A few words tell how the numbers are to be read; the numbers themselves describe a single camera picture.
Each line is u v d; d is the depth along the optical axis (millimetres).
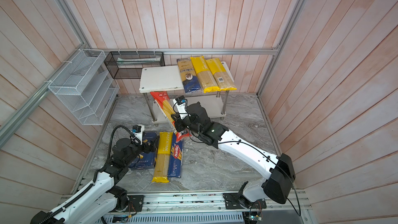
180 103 592
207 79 774
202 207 730
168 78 815
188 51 960
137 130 676
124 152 610
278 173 405
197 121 533
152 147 730
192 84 747
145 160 817
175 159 844
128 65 1033
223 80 761
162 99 720
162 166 825
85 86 730
